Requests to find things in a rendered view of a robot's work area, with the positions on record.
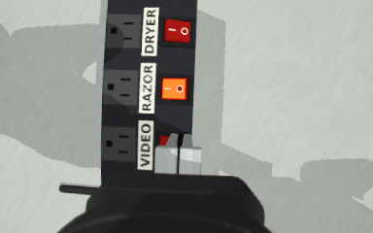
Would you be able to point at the black power strip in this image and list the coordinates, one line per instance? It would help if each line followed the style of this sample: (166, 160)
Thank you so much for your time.
(148, 80)

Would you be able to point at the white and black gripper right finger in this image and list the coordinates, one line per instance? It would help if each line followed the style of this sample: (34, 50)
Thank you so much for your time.
(190, 156)

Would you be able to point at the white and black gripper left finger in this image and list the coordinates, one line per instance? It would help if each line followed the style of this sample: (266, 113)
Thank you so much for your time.
(167, 157)

